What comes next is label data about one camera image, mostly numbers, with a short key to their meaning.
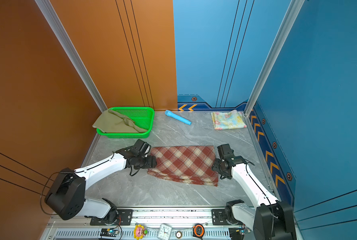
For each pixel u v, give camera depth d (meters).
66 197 0.43
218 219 0.72
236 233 0.70
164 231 0.68
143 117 1.17
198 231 0.67
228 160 0.59
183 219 0.75
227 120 1.12
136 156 0.67
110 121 1.07
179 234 0.66
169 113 1.16
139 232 0.66
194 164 0.90
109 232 0.71
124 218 0.74
